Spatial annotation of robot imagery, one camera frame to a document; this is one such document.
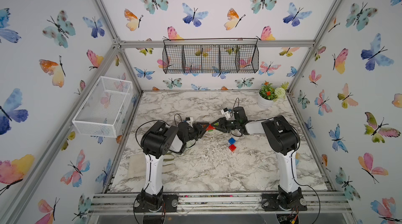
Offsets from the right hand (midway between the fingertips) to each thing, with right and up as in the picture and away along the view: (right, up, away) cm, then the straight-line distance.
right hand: (213, 125), depth 97 cm
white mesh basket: (-61, +8, -10) cm, 62 cm away
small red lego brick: (+11, -12, -6) cm, 17 cm away
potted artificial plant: (+34, +19, +3) cm, 39 cm away
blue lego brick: (+11, -9, -3) cm, 14 cm away
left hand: (-2, 0, -1) cm, 2 cm away
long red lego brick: (-2, -2, +1) cm, 3 cm away
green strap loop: (-27, -18, -9) cm, 34 cm away
